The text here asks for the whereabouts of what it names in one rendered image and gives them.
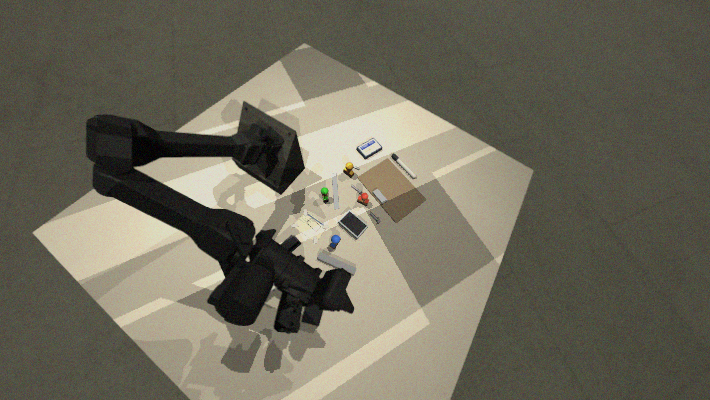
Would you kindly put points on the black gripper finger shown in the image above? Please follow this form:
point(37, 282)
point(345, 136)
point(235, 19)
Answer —
point(311, 302)
point(346, 304)

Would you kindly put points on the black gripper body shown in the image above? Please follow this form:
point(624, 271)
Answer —
point(327, 291)

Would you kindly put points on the red rubber stamp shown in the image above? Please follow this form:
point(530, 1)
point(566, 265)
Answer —
point(363, 199)

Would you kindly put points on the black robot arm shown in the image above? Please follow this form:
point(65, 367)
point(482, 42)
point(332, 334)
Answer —
point(117, 145)

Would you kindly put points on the white marker with black cap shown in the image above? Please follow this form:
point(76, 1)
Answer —
point(403, 165)

